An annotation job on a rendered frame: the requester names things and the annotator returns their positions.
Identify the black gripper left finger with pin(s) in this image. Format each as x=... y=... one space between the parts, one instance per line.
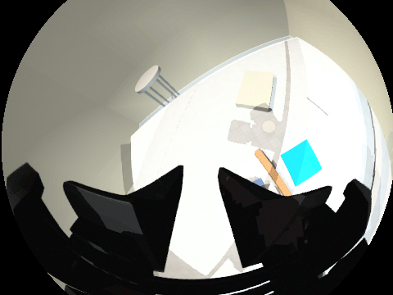
x=147 y=214

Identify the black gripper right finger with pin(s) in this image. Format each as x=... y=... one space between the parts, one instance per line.
x=260 y=217

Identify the cream flat rectangular slab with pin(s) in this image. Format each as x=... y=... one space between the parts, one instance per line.
x=255 y=91

